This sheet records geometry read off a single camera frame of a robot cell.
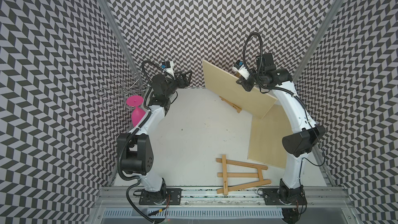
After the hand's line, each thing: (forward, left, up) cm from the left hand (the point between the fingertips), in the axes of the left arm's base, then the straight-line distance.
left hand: (187, 72), depth 80 cm
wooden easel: (-49, -19, -30) cm, 61 cm away
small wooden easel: (-2, -31, -31) cm, 44 cm away
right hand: (-4, -27, -3) cm, 28 cm away
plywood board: (-5, -19, -3) cm, 19 cm away
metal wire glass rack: (-3, +43, -15) cm, 46 cm away
